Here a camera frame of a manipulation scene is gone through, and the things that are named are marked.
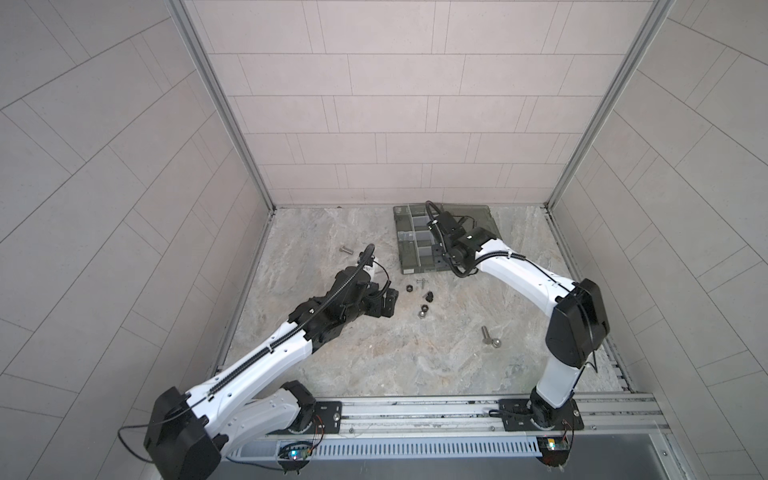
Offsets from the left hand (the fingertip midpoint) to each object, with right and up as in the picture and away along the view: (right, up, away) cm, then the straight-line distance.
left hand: (392, 289), depth 76 cm
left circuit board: (-21, -34, -12) cm, 42 cm away
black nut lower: (+10, -8, +13) cm, 18 cm away
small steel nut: (+9, -10, +13) cm, 18 cm away
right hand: (+14, +7, +12) cm, 20 cm away
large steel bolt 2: (+27, -15, +7) cm, 32 cm away
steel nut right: (+29, -16, +7) cm, 34 cm away
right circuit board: (+38, -35, -8) cm, 52 cm away
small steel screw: (+10, -2, +20) cm, 23 cm away
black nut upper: (+5, -3, +18) cm, 19 cm away
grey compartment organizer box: (+7, +11, +27) cm, 30 cm away
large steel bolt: (-17, +8, +29) cm, 34 cm away
